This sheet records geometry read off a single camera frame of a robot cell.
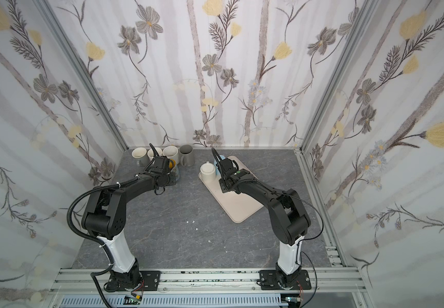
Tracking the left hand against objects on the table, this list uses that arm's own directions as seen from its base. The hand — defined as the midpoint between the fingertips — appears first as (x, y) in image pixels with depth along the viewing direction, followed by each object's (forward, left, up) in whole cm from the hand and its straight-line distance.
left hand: (173, 176), depth 100 cm
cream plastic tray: (-15, -32, -6) cm, 36 cm away
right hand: (-7, -30, +5) cm, 31 cm away
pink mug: (-1, +6, +19) cm, 20 cm away
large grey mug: (+12, -7, +2) cm, 14 cm away
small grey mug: (+11, +19, +3) cm, 23 cm away
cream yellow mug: (+17, +4, 0) cm, 18 cm away
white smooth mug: (+2, -19, 0) cm, 19 cm away
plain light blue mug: (-12, -24, +20) cm, 34 cm away
